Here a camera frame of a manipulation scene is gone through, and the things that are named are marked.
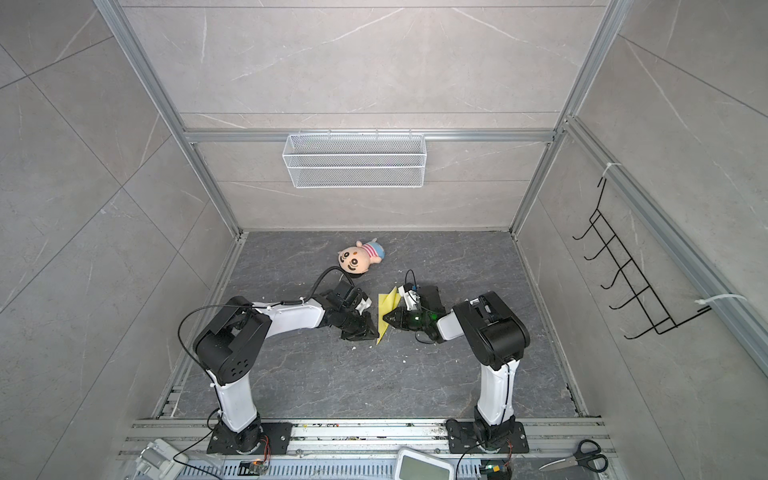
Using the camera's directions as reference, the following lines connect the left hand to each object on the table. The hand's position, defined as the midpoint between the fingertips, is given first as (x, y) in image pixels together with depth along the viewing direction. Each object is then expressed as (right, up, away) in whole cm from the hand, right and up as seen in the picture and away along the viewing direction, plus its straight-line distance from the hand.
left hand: (379, 329), depth 90 cm
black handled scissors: (+51, -26, -19) cm, 60 cm away
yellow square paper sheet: (+2, +7, +8) cm, 10 cm away
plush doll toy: (-8, +22, +10) cm, 25 cm away
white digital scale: (+9, -25, -24) cm, 35 cm away
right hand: (+2, +3, +5) cm, 6 cm away
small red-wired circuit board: (-29, -28, -20) cm, 45 cm away
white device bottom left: (-51, -25, -21) cm, 61 cm away
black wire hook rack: (+58, +20, -24) cm, 66 cm away
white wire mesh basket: (-7, +55, +10) cm, 57 cm away
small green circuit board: (+28, -28, -19) cm, 44 cm away
